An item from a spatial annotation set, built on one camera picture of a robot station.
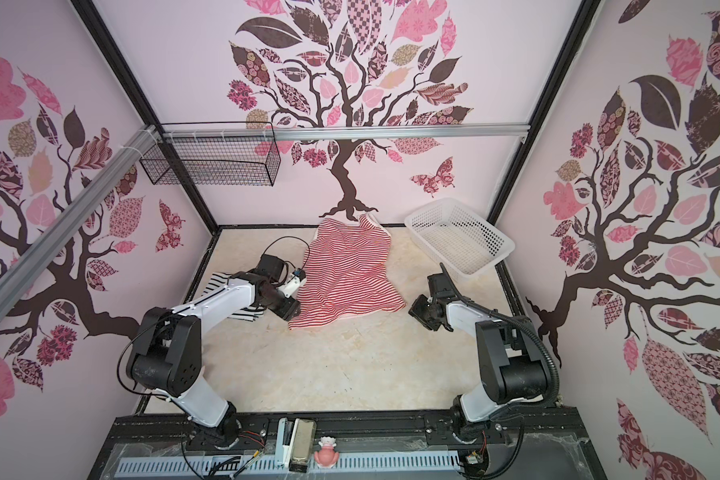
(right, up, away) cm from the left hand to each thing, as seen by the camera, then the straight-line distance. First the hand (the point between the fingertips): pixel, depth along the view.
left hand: (289, 309), depth 92 cm
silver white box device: (+8, -28, -22) cm, 36 cm away
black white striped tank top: (-27, +8, +9) cm, 30 cm away
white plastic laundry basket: (+61, +24, +23) cm, 70 cm away
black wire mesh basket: (-24, +50, +2) cm, 56 cm away
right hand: (+40, 0, +3) cm, 40 cm away
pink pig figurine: (+15, -30, -24) cm, 41 cm away
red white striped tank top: (+18, +11, +11) cm, 24 cm away
